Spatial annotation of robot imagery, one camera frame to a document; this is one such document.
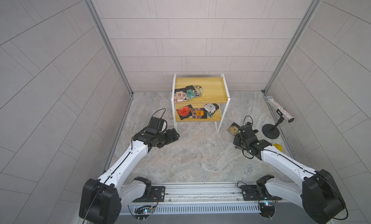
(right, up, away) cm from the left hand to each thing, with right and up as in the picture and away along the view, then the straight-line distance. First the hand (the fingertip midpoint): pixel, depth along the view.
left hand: (177, 136), depth 81 cm
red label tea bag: (+4, +14, +4) cm, 15 cm away
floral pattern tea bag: (+12, +26, -7) cm, 29 cm away
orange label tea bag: (+13, +13, +4) cm, 18 cm away
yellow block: (+61, -7, +5) cm, 62 cm away
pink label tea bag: (+3, +22, -10) cm, 24 cm away
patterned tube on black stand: (+60, 0, +13) cm, 62 cm away
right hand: (+35, -3, +7) cm, 35 cm away
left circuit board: (-14, -31, -16) cm, 38 cm away
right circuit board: (+44, -32, -13) cm, 56 cm away
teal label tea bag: (+8, +23, -9) cm, 26 cm away
